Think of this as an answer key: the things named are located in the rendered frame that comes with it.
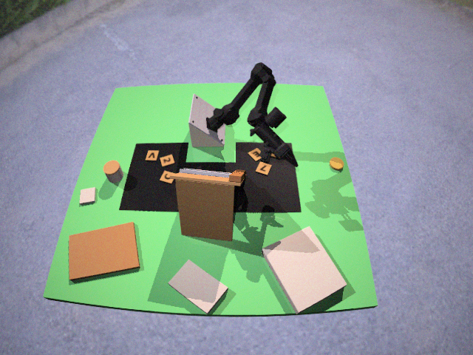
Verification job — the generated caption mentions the orange round disc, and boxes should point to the orange round disc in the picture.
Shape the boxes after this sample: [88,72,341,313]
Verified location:
[330,157,344,170]

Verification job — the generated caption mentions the grey cylinder with orange top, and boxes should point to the grey cylinder with orange top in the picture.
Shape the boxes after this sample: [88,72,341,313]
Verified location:
[103,160,123,183]

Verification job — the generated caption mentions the orange flat rectangular board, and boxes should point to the orange flat rectangular board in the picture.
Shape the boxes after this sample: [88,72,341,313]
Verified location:
[69,222,140,281]

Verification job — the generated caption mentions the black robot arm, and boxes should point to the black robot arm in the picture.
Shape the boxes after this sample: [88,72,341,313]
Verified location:
[206,62,287,164]

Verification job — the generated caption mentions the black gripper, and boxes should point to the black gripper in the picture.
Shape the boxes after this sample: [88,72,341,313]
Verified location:
[264,132,298,167]

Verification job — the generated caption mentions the pale pink flat square tile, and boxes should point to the pale pink flat square tile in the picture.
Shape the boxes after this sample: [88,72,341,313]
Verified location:
[80,188,96,205]

